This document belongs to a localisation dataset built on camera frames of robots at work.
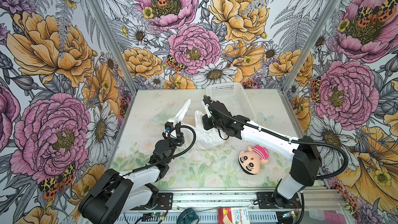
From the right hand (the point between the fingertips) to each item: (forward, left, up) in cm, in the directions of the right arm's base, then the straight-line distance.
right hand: (204, 121), depth 82 cm
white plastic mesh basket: (+34, -23, -18) cm, 44 cm away
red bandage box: (-39, -11, -15) cm, 43 cm away
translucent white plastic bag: (-9, -1, -2) cm, 9 cm away
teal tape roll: (-39, +8, -9) cm, 41 cm away
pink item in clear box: (-40, -54, -18) cm, 69 cm away
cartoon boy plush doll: (-17, -23, -11) cm, 31 cm away
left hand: (0, +13, -3) cm, 13 cm away
